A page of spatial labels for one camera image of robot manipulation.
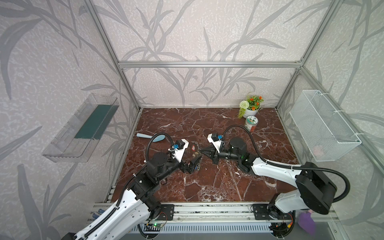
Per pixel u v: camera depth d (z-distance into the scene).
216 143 0.66
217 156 0.66
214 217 0.73
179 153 0.58
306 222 0.72
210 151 0.69
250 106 1.04
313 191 0.43
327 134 0.63
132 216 0.57
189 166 0.60
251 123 1.02
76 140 0.65
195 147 0.79
